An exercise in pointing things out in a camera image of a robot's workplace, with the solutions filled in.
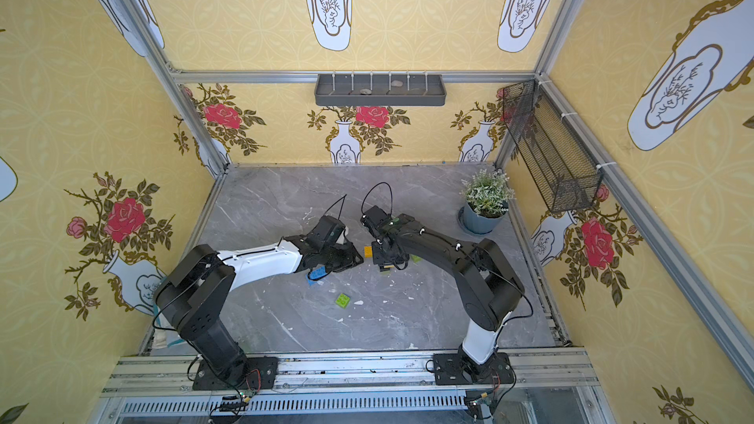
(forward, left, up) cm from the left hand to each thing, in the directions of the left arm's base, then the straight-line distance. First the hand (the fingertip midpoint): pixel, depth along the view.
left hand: (366, 262), depth 89 cm
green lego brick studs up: (-13, -11, +28) cm, 33 cm away
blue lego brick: (-7, +13, +9) cm, 17 cm away
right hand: (0, -5, 0) cm, 5 cm away
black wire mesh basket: (+37, -67, +10) cm, 77 cm away
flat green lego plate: (-10, +7, -3) cm, 13 cm away
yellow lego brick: (+5, -1, -3) cm, 6 cm away
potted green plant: (+14, -37, +15) cm, 42 cm away
